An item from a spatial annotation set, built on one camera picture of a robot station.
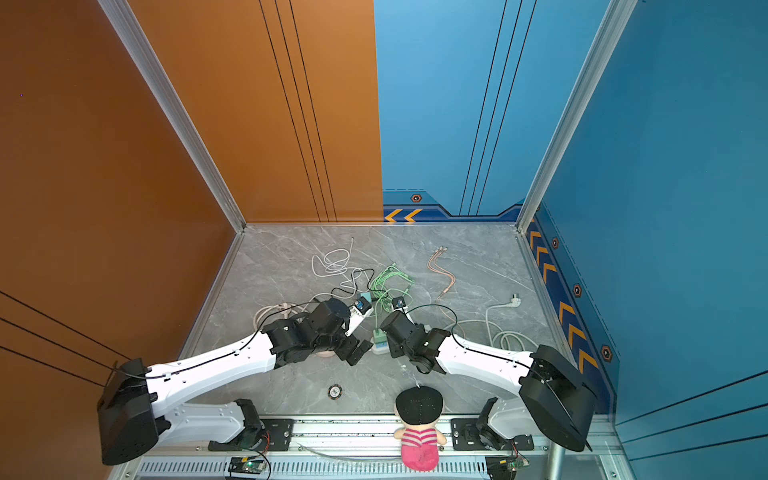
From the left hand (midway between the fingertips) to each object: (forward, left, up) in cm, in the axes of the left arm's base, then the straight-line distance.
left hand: (361, 330), depth 79 cm
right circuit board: (-28, -38, -11) cm, 49 cm away
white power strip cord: (+5, -40, -11) cm, 42 cm away
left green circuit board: (-29, +26, -13) cm, 41 cm away
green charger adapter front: (0, -5, -5) cm, 6 cm away
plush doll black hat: (-18, -15, -3) cm, 24 cm away
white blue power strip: (-2, -5, -8) cm, 9 cm away
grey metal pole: (-27, -46, -9) cm, 55 cm away
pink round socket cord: (+12, +26, -10) cm, 30 cm away
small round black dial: (-12, +7, -12) cm, 19 cm away
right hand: (+1, -9, -6) cm, 11 cm away
